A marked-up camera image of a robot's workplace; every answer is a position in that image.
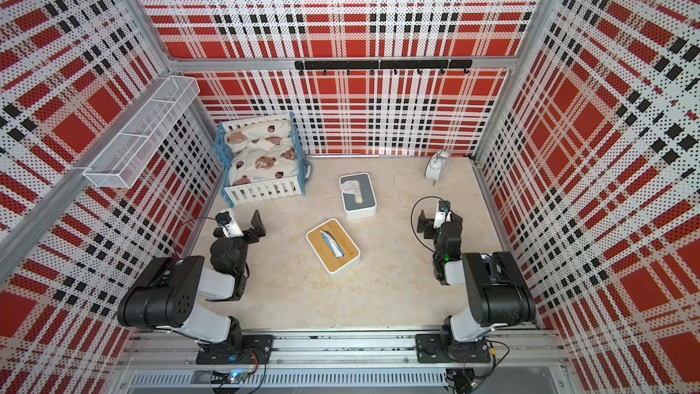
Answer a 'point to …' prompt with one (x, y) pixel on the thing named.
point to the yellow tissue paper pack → (352, 187)
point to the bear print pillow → (261, 151)
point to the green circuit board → (238, 377)
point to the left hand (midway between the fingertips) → (249, 213)
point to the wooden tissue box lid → (321, 246)
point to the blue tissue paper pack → (335, 248)
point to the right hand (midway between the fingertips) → (440, 209)
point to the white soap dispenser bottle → (437, 166)
